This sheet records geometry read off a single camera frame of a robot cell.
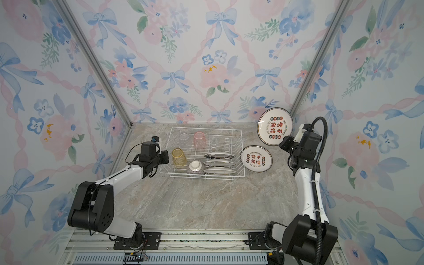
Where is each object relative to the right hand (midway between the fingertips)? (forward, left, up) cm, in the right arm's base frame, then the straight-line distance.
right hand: (284, 135), depth 79 cm
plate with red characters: (+4, +8, -26) cm, 28 cm away
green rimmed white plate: (+4, +31, -23) cm, 39 cm away
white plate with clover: (-4, +31, -19) cm, 37 cm away
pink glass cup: (+11, +43, -17) cm, 48 cm away
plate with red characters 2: (+8, +3, 0) cm, 8 cm away
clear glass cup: (+13, +53, -16) cm, 56 cm away
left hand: (+1, +60, -15) cm, 62 cm away
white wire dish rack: (+8, +40, -26) cm, 49 cm away
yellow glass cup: (-2, +53, -17) cm, 56 cm away
